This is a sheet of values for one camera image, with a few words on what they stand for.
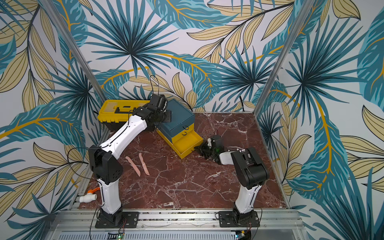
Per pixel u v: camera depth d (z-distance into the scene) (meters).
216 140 0.78
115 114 0.97
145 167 0.91
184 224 0.73
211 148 0.83
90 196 0.78
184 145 0.95
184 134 0.93
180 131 0.89
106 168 0.48
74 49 0.82
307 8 0.69
